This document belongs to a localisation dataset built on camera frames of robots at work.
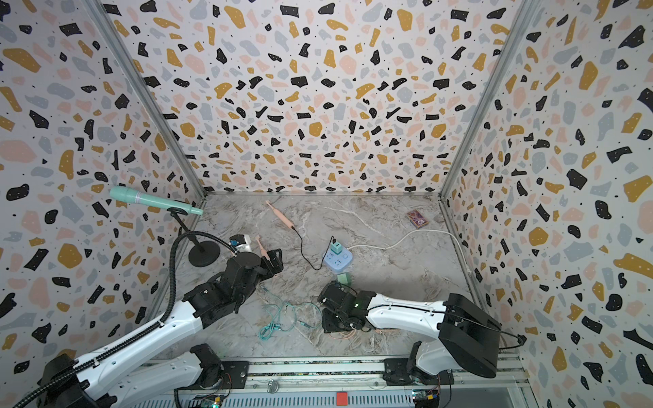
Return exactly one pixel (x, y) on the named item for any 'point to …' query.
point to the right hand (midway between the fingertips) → (329, 325)
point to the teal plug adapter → (336, 247)
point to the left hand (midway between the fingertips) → (277, 255)
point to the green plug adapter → (344, 278)
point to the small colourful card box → (416, 218)
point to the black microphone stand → (202, 254)
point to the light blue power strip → (339, 262)
